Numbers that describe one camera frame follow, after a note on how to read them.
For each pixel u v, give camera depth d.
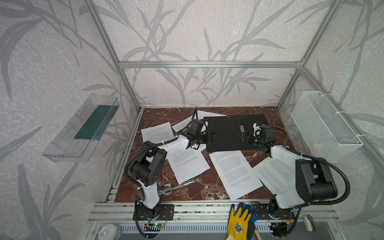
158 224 0.71
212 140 0.82
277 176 0.86
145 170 0.49
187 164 0.91
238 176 0.86
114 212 0.75
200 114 1.17
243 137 0.85
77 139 0.64
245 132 0.84
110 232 0.64
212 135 0.83
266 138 0.72
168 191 0.80
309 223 0.69
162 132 1.06
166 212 0.72
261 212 0.73
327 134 0.63
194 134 0.74
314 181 0.44
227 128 1.06
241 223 0.69
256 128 0.86
